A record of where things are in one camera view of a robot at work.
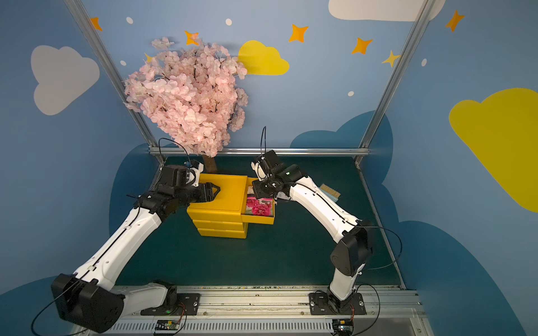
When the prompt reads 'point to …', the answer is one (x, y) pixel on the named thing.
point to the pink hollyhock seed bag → (259, 206)
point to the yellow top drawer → (256, 219)
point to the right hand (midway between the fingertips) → (260, 186)
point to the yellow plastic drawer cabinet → (221, 217)
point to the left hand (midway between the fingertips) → (213, 186)
